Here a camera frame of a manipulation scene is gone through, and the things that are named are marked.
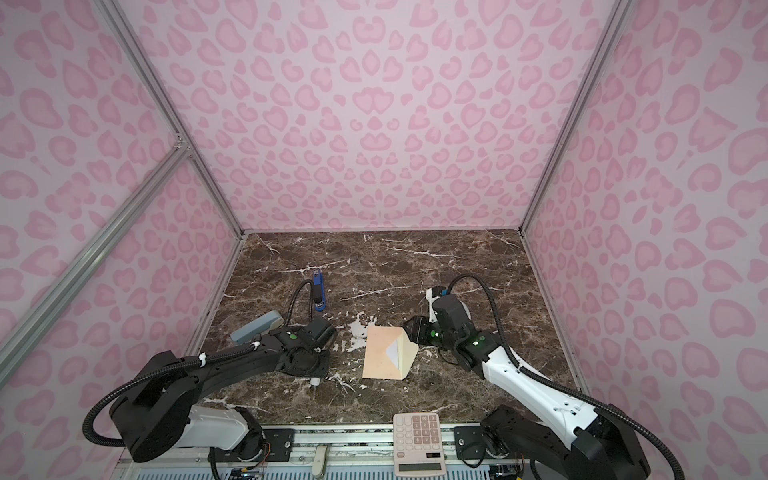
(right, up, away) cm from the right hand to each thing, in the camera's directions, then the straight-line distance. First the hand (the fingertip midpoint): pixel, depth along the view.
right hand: (409, 326), depth 79 cm
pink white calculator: (+2, -27, -7) cm, 28 cm away
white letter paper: (-4, -10, +10) cm, 14 cm away
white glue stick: (-26, -16, +3) cm, 30 cm away
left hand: (-24, -13, +7) cm, 28 cm away
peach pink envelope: (-9, -12, +7) cm, 17 cm away
